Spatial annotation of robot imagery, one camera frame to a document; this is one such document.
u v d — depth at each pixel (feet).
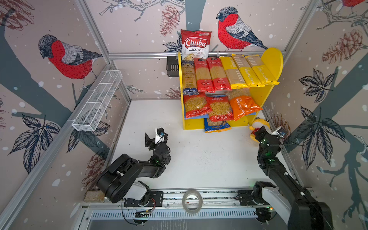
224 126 3.21
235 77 2.39
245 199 2.40
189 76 2.43
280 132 2.24
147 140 2.47
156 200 2.40
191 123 3.36
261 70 2.49
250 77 2.34
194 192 2.48
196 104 3.03
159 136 2.30
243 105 2.95
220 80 2.31
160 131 2.30
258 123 3.21
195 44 2.69
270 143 2.03
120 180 1.43
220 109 2.95
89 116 2.34
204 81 2.29
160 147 2.24
